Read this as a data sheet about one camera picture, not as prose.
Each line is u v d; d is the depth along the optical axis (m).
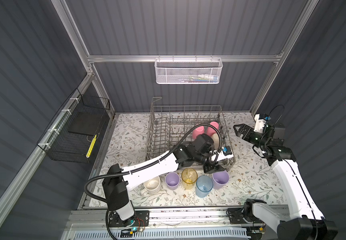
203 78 0.91
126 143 1.02
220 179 0.84
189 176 0.84
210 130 0.96
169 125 1.08
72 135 0.72
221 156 0.57
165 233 0.71
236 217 0.74
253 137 0.66
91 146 0.69
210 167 0.60
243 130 0.67
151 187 0.83
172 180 0.84
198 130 0.91
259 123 0.67
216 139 0.87
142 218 0.73
